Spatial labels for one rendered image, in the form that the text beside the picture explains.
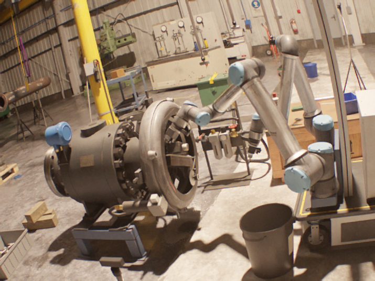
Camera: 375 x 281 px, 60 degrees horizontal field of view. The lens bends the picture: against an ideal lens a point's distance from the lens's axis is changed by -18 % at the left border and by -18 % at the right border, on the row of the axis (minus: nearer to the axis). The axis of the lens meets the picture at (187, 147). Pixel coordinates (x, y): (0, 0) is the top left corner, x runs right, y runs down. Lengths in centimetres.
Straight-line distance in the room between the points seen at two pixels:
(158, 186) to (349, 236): 123
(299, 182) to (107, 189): 137
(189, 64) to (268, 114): 693
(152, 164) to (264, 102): 81
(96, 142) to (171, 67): 652
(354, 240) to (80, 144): 199
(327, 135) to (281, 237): 77
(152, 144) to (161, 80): 704
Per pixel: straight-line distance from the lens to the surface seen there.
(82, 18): 618
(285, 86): 233
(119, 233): 264
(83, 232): 284
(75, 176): 274
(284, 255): 209
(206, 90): 590
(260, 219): 224
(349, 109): 321
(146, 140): 232
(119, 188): 259
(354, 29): 1254
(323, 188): 203
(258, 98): 189
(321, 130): 240
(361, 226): 213
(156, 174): 232
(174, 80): 907
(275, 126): 187
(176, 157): 249
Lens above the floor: 142
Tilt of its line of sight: 17 degrees down
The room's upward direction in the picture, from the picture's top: 15 degrees counter-clockwise
